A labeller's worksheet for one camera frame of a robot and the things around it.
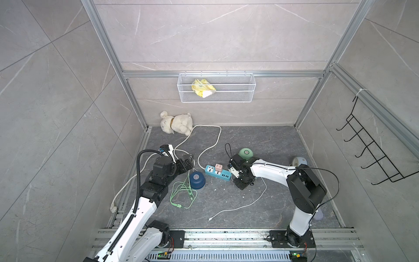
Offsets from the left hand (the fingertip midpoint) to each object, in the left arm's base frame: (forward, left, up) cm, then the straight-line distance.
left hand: (187, 156), depth 76 cm
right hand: (-5, -29, -23) cm, 37 cm away
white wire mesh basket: (+46, -25, +6) cm, 53 cm away
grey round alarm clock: (+4, -61, -15) cm, 63 cm away
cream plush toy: (+36, +9, -14) cm, 40 cm away
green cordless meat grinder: (+9, -32, -13) cm, 35 cm away
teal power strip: (0, -19, -21) cm, 28 cm away
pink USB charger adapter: (+2, -15, -16) cm, 22 cm away
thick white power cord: (-15, +42, -24) cm, 51 cm away
